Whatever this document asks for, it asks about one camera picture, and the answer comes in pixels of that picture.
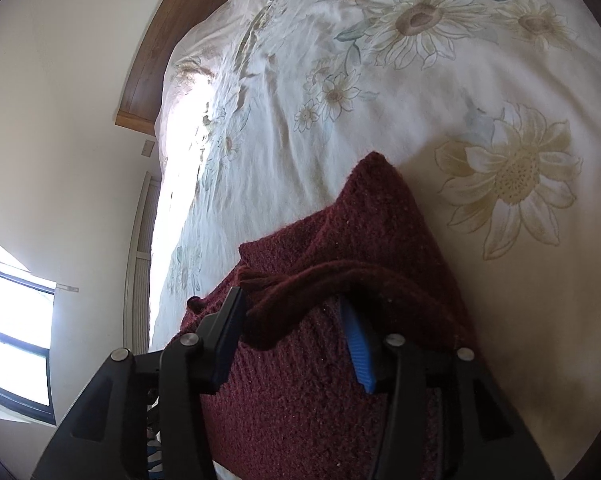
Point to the wooden headboard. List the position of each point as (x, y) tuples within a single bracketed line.
[(170, 45)]

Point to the beige wall switch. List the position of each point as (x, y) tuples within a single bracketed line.
[(148, 148)]

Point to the dark red knit sweater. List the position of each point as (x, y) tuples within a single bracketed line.
[(325, 270)]

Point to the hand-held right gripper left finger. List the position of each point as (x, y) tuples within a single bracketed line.
[(225, 335)]

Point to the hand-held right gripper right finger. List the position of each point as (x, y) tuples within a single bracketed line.
[(358, 355)]

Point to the window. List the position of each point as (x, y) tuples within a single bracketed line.
[(10, 340)]

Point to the white floral bedspread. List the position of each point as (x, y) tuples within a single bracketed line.
[(380, 85)]

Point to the blue striped cloth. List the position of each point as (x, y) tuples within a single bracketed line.
[(153, 447)]

